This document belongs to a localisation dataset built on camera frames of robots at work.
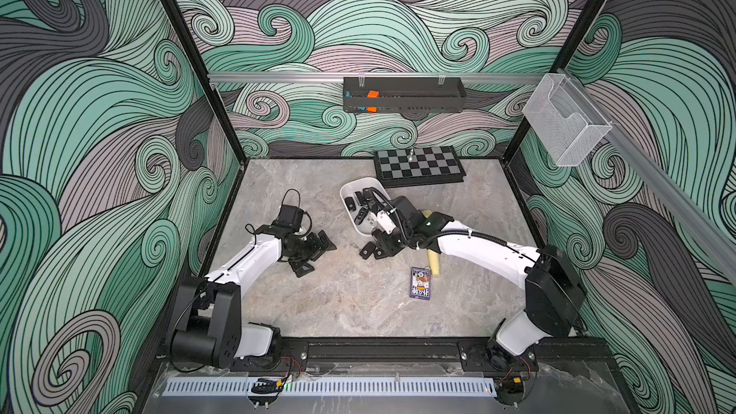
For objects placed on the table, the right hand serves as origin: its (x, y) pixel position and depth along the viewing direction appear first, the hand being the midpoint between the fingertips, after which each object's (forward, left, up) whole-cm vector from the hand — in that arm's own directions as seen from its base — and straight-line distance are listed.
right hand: (386, 239), depth 85 cm
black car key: (+1, +6, -9) cm, 11 cm away
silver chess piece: (+41, -13, -4) cm, 43 cm away
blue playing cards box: (-10, -10, -9) cm, 17 cm away
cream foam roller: (-2, -15, -7) cm, 17 cm away
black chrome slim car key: (+14, +8, -9) cm, 18 cm away
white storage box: (+25, +9, -4) cm, 27 cm away
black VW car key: (+24, +5, -10) cm, 26 cm away
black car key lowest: (+20, +12, -8) cm, 24 cm away
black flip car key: (+23, +8, -10) cm, 27 cm away
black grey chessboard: (+37, -16, -7) cm, 41 cm away
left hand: (-3, +18, -3) cm, 18 cm away
